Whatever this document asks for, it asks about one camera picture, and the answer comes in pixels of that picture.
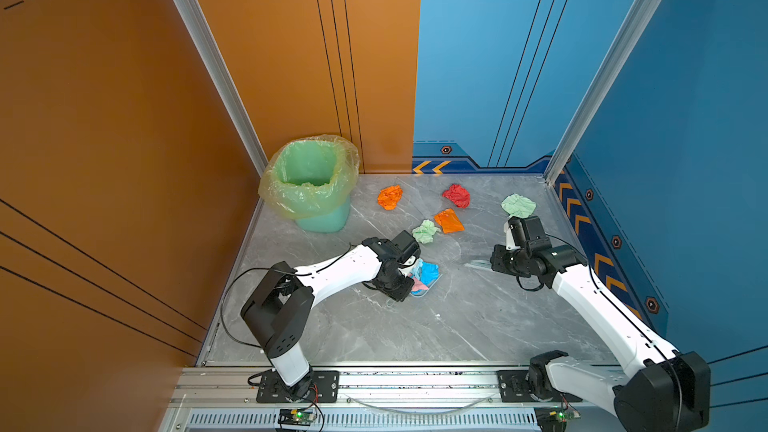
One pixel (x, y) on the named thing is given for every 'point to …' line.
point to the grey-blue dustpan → (421, 293)
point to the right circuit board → (563, 414)
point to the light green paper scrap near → (425, 232)
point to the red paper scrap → (457, 194)
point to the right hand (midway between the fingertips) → (490, 259)
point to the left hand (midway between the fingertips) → (403, 292)
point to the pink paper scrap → (418, 286)
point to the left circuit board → (296, 417)
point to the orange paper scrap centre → (449, 221)
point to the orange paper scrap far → (388, 197)
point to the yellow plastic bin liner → (308, 175)
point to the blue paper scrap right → (429, 273)
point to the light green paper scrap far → (518, 206)
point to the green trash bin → (331, 221)
